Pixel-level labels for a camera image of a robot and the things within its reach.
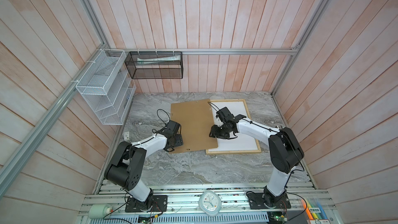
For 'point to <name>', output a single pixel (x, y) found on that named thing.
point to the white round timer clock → (210, 202)
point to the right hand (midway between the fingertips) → (211, 135)
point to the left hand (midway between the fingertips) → (176, 144)
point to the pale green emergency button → (99, 211)
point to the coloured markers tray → (315, 212)
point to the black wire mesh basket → (155, 65)
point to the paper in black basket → (142, 61)
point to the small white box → (126, 136)
